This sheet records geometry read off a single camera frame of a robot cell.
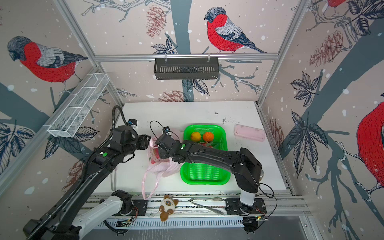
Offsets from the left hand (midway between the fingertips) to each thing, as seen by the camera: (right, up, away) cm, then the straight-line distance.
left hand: (146, 137), depth 75 cm
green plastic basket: (+23, -23, +11) cm, 35 cm away
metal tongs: (+36, -33, +3) cm, 49 cm away
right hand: (+7, -8, +5) cm, 11 cm away
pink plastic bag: (+11, -14, -3) cm, 18 cm away
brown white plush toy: (+11, -34, -3) cm, 36 cm away
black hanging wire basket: (+18, +45, +31) cm, 58 cm away
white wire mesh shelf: (-38, +16, +3) cm, 41 cm away
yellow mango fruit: (+25, -3, +20) cm, 33 cm away
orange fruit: (+33, -2, +18) cm, 38 cm away
